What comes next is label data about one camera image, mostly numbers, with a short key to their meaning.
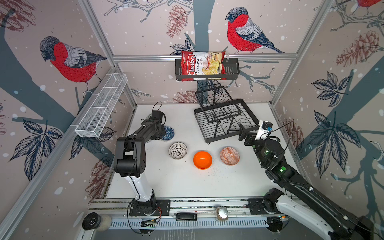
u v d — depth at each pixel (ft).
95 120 2.34
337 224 1.36
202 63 2.88
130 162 1.60
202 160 2.82
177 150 3.03
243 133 2.08
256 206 2.39
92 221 2.01
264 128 1.94
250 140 2.09
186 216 2.28
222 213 2.15
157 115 2.61
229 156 2.96
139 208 2.20
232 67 3.14
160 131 2.78
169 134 3.30
